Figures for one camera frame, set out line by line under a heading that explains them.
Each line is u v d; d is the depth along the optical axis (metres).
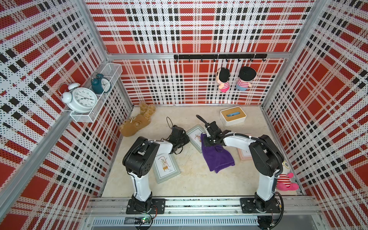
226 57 0.89
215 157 0.88
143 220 0.69
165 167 0.86
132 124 0.96
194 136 1.01
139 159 0.51
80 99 0.62
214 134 0.75
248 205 0.74
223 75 0.94
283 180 0.77
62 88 0.59
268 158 0.50
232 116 1.08
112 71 0.93
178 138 0.79
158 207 0.73
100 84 0.71
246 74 0.93
